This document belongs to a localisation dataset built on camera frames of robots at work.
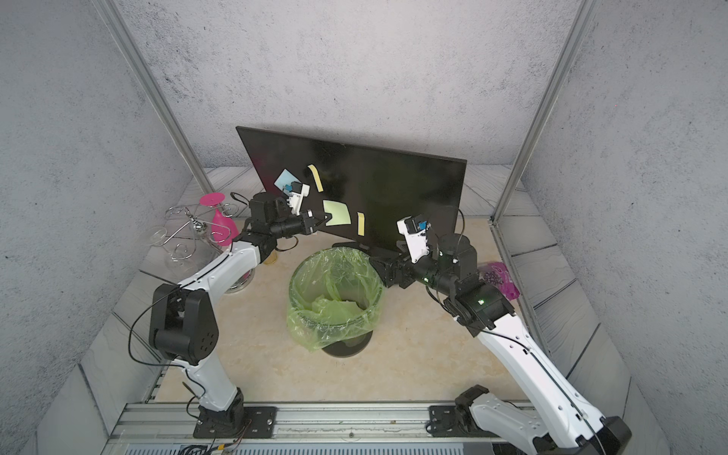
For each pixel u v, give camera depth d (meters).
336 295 0.88
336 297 0.89
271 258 0.71
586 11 0.70
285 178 0.81
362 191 0.89
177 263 0.85
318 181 0.76
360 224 0.83
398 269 0.57
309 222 0.76
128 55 0.75
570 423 0.37
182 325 0.48
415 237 0.56
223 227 0.94
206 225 0.83
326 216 0.83
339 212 0.83
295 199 0.78
